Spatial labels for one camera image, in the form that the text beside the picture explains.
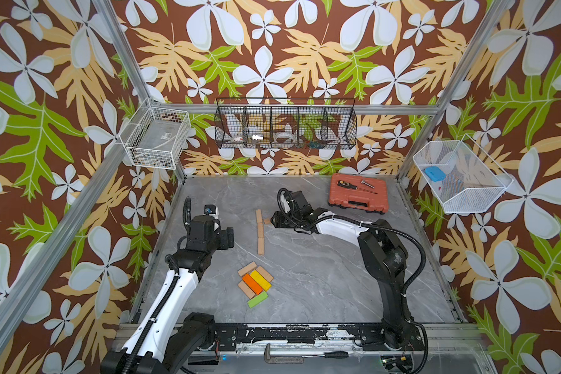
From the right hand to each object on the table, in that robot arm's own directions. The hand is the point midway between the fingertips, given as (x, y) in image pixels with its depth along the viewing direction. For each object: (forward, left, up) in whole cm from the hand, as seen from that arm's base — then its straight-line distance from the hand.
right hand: (273, 218), depth 96 cm
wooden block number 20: (+5, +7, -6) cm, 11 cm away
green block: (-30, +6, -7) cm, 31 cm away
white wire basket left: (+18, +44, +28) cm, 55 cm away
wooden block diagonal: (+2, +3, -5) cm, 6 cm away
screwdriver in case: (+19, -36, 0) cm, 40 cm away
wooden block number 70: (-1, +6, -7) cm, 9 cm away
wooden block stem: (-9, +5, -7) cm, 12 cm away
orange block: (-25, +8, -6) cm, 27 cm away
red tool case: (+15, -43, -2) cm, 46 cm away
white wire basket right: (0, -69, +22) cm, 72 cm away
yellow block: (-24, +5, -7) cm, 25 cm away
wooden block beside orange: (-26, +11, -6) cm, 29 cm away
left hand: (-11, +18, +10) cm, 23 cm away
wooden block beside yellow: (-20, +4, -7) cm, 22 cm away
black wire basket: (+32, -5, +24) cm, 41 cm away
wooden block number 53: (-19, +10, -6) cm, 23 cm away
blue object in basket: (+8, -61, +18) cm, 64 cm away
